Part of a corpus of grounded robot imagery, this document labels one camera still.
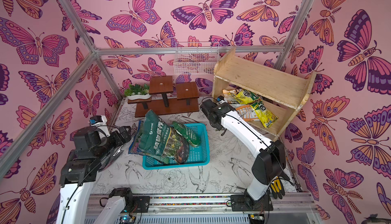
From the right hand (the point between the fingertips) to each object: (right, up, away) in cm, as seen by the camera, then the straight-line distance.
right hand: (232, 117), depth 79 cm
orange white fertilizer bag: (+7, +2, -3) cm, 8 cm away
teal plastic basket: (-17, -23, +11) cm, 31 cm away
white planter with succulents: (-56, +15, +16) cm, 60 cm away
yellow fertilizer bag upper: (+6, +11, +3) cm, 13 cm away
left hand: (-52, -4, -10) cm, 53 cm away
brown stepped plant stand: (-42, +10, +30) cm, 53 cm away
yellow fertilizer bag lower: (+17, 0, -3) cm, 17 cm away
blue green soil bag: (-49, -15, -5) cm, 51 cm away
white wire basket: (-18, +36, +16) cm, 43 cm away
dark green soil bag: (-36, -11, -6) cm, 38 cm away
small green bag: (-21, -13, +9) cm, 26 cm away
